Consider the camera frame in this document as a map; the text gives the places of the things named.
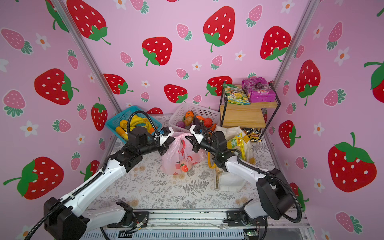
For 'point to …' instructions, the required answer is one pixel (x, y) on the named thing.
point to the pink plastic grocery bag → (180, 157)
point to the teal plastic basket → (113, 123)
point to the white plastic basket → (197, 110)
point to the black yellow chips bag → (254, 133)
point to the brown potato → (188, 120)
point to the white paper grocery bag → (227, 182)
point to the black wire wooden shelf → (246, 115)
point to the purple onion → (181, 124)
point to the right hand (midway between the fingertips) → (185, 134)
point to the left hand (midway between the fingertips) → (174, 136)
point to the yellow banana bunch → (135, 121)
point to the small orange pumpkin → (189, 114)
